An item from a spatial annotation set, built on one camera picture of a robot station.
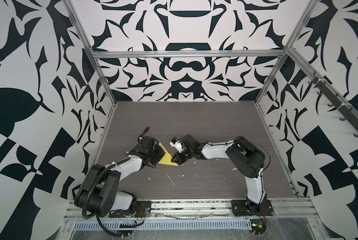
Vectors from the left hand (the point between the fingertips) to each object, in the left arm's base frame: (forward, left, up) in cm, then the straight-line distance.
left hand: (167, 149), depth 90 cm
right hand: (-5, -3, -4) cm, 7 cm away
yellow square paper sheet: (-4, +1, -5) cm, 6 cm away
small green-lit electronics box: (-38, -43, -6) cm, 58 cm away
